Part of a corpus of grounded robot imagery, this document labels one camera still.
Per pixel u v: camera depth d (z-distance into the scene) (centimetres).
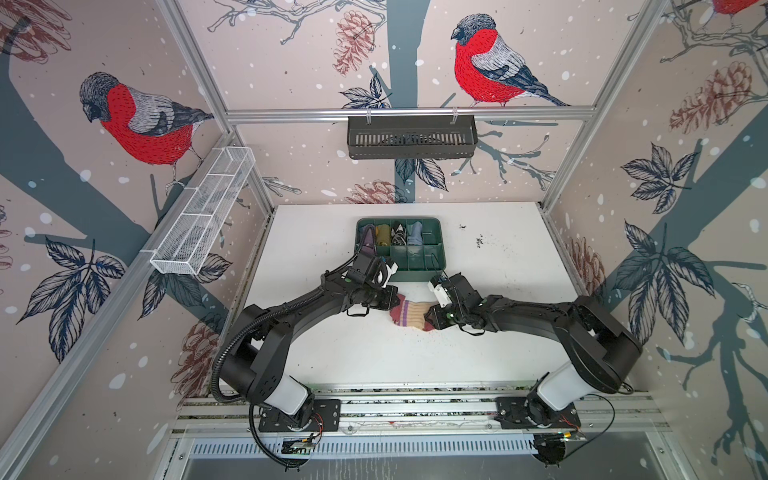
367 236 104
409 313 91
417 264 103
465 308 71
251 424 70
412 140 106
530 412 66
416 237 103
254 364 43
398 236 103
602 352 45
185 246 71
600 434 70
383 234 104
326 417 73
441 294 76
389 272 81
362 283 70
